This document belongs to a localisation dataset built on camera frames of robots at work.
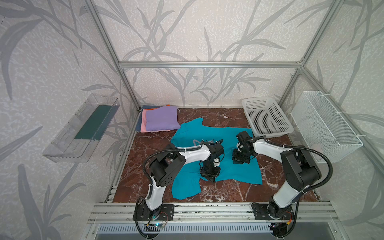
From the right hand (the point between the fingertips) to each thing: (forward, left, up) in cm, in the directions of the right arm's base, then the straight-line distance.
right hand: (232, 156), depth 93 cm
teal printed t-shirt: (-18, +28, 0) cm, 33 cm away
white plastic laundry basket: (+33, -30, -2) cm, 45 cm away
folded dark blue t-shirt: (+43, +66, +1) cm, 79 cm away
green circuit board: (-35, +40, 0) cm, 53 cm away
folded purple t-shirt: (+30, +48, +2) cm, 56 cm away
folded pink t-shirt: (+22, +60, +6) cm, 64 cm away
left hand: (-14, +11, +2) cm, 18 cm away
